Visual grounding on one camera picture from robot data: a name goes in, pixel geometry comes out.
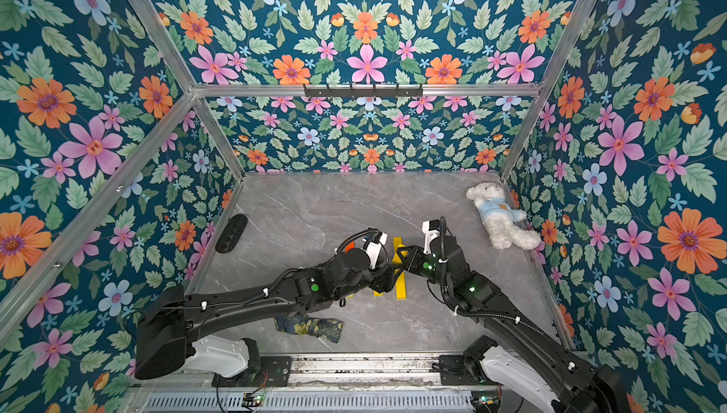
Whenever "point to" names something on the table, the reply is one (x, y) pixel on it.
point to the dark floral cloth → (328, 329)
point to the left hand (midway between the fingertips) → (400, 264)
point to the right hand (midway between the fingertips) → (402, 246)
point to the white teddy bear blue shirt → (500, 218)
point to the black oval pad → (231, 233)
